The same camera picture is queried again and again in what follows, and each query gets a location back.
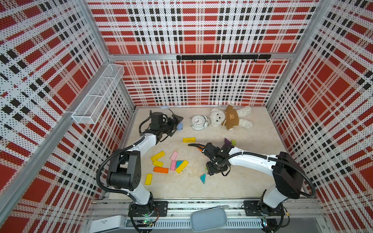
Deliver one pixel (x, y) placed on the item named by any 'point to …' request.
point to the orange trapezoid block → (200, 149)
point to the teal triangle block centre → (178, 163)
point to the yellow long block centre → (182, 166)
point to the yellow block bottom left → (148, 179)
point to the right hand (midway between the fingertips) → (216, 170)
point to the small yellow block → (158, 163)
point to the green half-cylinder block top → (233, 142)
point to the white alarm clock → (199, 122)
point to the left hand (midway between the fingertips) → (182, 121)
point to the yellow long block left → (157, 156)
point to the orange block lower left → (161, 170)
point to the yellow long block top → (189, 140)
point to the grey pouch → (209, 219)
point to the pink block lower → (173, 165)
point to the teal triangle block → (203, 178)
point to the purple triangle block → (227, 142)
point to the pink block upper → (174, 156)
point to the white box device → (106, 223)
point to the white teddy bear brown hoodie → (230, 118)
